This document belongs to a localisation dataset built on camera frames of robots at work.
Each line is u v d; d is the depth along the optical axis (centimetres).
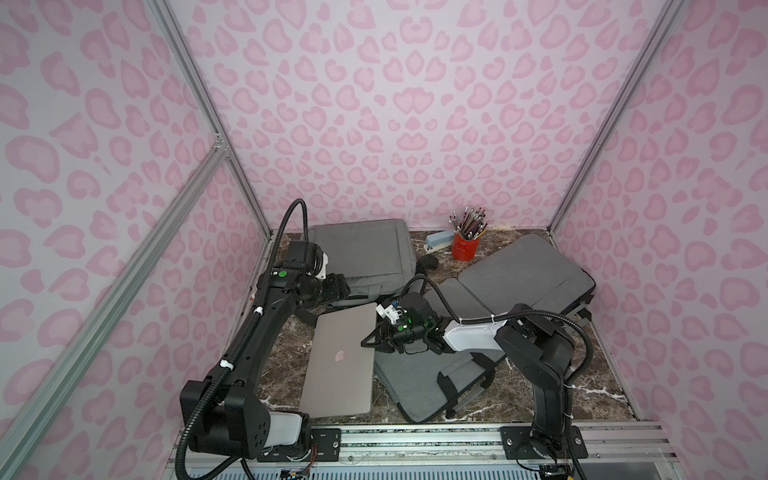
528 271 104
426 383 80
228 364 41
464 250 106
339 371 82
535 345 51
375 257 106
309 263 64
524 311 54
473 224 103
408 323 75
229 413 39
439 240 111
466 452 72
